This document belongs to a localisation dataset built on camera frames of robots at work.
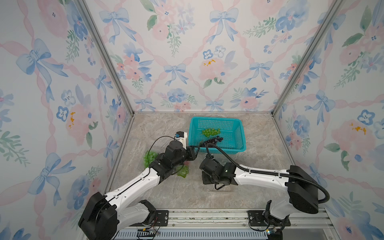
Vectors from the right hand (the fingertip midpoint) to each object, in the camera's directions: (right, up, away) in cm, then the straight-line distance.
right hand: (196, 174), depth 83 cm
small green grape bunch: (+9, +23, +20) cm, 32 cm away
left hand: (+1, +16, -6) cm, 17 cm away
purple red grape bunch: (+12, +18, +15) cm, 26 cm away
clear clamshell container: (-4, +5, +6) cm, 9 cm away
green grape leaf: (-7, +1, 0) cm, 7 cm away
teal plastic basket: (+26, +24, +24) cm, 43 cm away
